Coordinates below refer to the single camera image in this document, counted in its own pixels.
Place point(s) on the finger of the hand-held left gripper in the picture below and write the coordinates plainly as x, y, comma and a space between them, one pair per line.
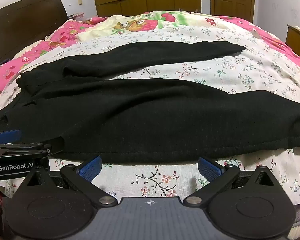
57, 145
7, 136

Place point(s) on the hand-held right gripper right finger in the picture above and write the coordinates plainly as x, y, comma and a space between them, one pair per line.
210, 168

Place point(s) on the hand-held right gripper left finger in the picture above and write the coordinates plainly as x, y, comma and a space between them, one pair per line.
91, 168

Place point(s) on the black pants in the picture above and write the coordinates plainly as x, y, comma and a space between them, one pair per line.
140, 120

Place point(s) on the white floral bedsheet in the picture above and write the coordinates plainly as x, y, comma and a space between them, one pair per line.
240, 65

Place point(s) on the dark wooden headboard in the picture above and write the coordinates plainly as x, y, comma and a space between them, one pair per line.
20, 25

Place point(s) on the wooden desk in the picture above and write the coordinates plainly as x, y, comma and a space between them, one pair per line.
296, 42

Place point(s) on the brown wooden door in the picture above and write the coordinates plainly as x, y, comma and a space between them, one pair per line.
235, 0

